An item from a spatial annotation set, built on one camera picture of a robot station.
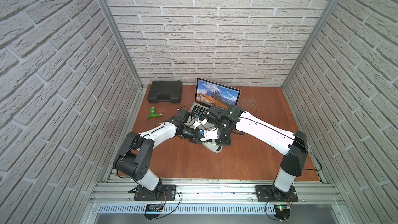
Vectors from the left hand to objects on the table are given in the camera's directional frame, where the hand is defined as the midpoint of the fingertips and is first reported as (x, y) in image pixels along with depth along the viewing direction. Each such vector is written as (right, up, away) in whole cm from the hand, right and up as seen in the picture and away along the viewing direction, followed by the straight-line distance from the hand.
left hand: (210, 141), depth 77 cm
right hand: (+6, +1, 0) cm, 6 cm away
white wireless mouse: (+1, -2, -3) cm, 3 cm away
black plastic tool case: (-33, +28, +36) cm, 56 cm away
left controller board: (-28, -32, -5) cm, 43 cm away
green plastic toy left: (-38, +12, +26) cm, 48 cm away
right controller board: (+33, -32, -6) cm, 46 cm away
